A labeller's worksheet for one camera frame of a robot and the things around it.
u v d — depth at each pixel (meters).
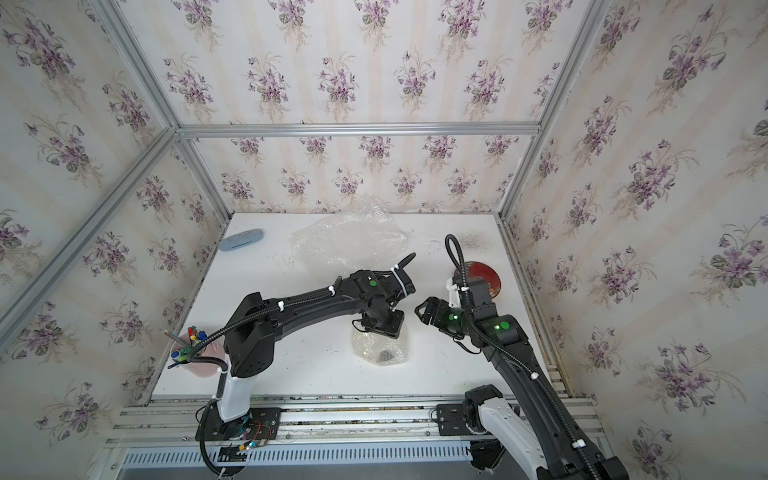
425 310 0.69
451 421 0.73
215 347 0.78
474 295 0.57
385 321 0.70
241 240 1.09
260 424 0.72
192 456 0.69
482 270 1.04
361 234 1.12
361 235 1.12
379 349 0.82
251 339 0.48
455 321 0.64
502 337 0.51
